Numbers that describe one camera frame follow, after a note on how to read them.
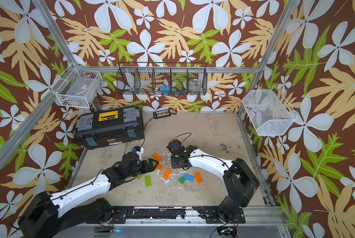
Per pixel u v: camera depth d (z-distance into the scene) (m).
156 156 0.96
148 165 0.73
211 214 0.75
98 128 0.89
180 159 0.61
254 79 0.99
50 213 0.40
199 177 0.86
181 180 0.84
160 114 1.19
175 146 0.67
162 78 0.97
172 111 1.24
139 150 0.76
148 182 0.85
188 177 0.86
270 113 0.83
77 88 0.85
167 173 0.88
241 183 0.44
